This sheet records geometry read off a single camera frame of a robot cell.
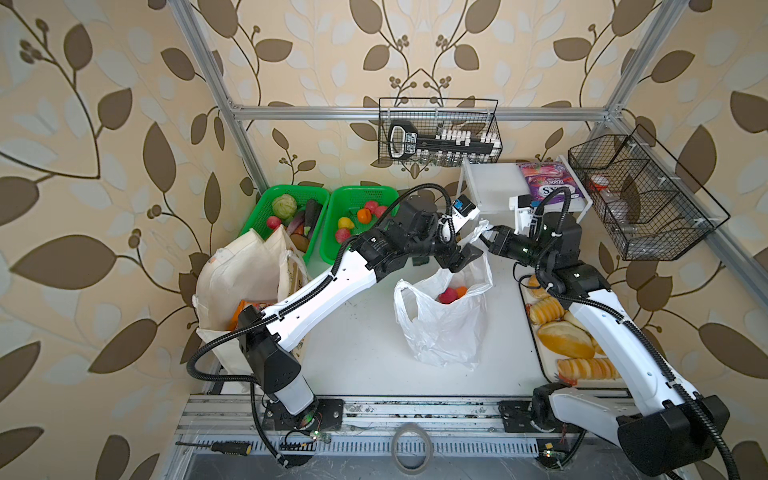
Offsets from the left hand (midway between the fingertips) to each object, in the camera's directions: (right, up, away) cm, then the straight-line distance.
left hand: (475, 237), depth 65 cm
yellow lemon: (-36, +6, +45) cm, 58 cm away
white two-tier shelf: (+9, +14, +16) cm, 23 cm away
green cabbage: (-60, +12, +47) cm, 77 cm away
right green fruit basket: (-36, +11, +54) cm, 66 cm away
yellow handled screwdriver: (-56, -49, +4) cm, 75 cm away
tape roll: (-12, -49, +10) cm, 51 cm away
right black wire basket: (+46, +7, +8) cm, 47 cm away
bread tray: (+29, -31, +16) cm, 46 cm away
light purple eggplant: (-54, +6, +46) cm, 72 cm away
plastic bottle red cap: (+38, +14, +16) cm, 44 cm away
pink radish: (-64, +6, +47) cm, 79 cm away
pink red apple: (-2, -17, +22) cm, 28 cm away
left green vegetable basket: (-55, +11, +51) cm, 76 cm away
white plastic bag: (-5, -18, +5) cm, 20 cm away
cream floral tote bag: (-56, -9, +16) cm, 59 cm away
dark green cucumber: (-49, +9, +46) cm, 68 cm away
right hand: (+2, +1, +6) cm, 7 cm away
